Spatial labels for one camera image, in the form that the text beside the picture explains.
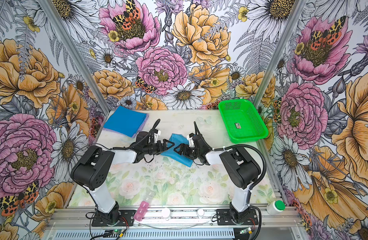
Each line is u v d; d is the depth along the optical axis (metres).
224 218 0.73
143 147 0.78
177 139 1.02
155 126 0.75
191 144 0.88
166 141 0.85
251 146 0.50
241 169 0.50
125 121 1.12
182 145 0.85
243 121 1.15
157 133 0.89
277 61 0.92
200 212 0.71
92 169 0.49
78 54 0.90
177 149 0.89
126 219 0.73
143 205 0.76
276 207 0.70
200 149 0.77
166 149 0.83
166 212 0.70
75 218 0.76
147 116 1.15
